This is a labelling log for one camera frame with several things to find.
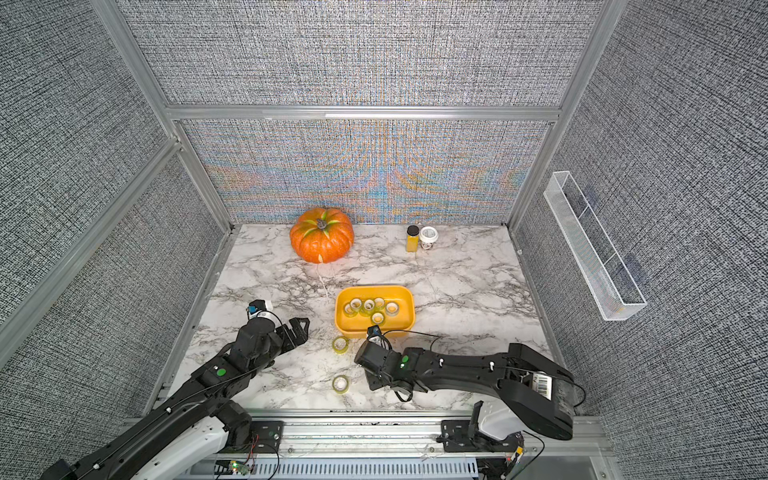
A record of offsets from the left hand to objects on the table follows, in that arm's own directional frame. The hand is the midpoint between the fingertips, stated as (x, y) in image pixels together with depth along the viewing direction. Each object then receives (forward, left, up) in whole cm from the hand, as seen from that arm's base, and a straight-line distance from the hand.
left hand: (303, 324), depth 80 cm
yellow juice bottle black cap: (+36, -34, -10) cm, 50 cm away
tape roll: (+9, -11, -11) cm, 18 cm away
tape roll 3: (+11, -17, -10) cm, 23 cm away
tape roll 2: (+11, -13, -9) cm, 20 cm away
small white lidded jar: (+35, -39, -5) cm, 53 cm away
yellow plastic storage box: (+4, -14, -10) cm, 17 cm away
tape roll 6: (-2, -9, -12) cm, 15 cm away
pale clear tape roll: (+12, -21, -11) cm, 27 cm away
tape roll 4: (+9, -25, -11) cm, 29 cm away
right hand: (-9, -18, -9) cm, 22 cm away
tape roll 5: (+6, -20, -10) cm, 23 cm away
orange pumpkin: (+32, -2, 0) cm, 32 cm away
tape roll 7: (-12, -9, -12) cm, 19 cm away
